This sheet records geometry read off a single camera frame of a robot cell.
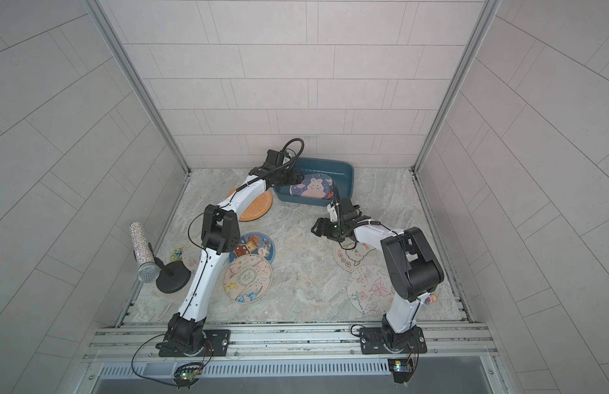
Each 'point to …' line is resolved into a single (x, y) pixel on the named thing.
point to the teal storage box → (340, 171)
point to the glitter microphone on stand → (174, 277)
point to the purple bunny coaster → (313, 185)
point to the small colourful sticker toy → (176, 254)
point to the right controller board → (402, 368)
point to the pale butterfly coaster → (190, 258)
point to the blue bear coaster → (254, 243)
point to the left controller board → (185, 374)
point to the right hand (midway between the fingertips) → (319, 230)
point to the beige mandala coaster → (247, 278)
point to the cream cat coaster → (350, 259)
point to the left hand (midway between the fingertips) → (303, 174)
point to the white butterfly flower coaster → (370, 290)
